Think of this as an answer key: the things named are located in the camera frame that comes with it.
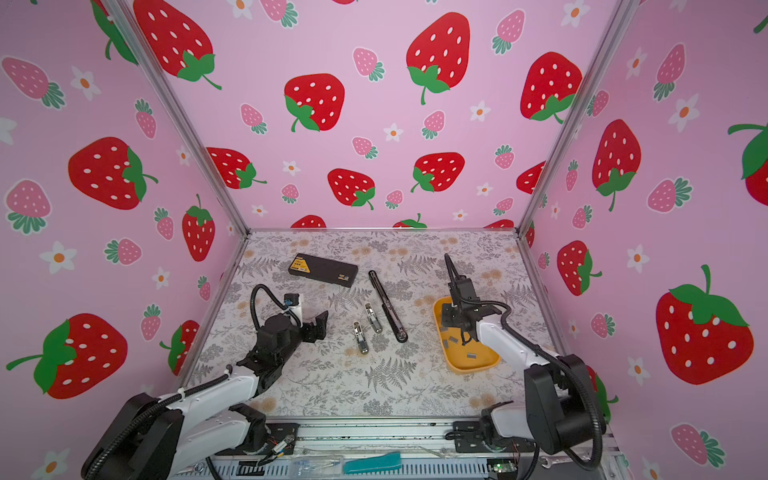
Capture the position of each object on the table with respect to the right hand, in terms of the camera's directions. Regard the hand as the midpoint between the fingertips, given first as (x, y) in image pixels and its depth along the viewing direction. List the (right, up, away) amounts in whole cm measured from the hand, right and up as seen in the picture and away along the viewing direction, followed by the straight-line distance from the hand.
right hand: (451, 311), depth 90 cm
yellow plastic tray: (+2, -13, -3) cm, 14 cm away
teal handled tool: (-19, -32, -20) cm, 43 cm away
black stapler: (-19, -2, +5) cm, 20 cm away
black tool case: (-43, +12, +17) cm, 48 cm away
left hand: (-42, +1, -3) cm, 42 cm away
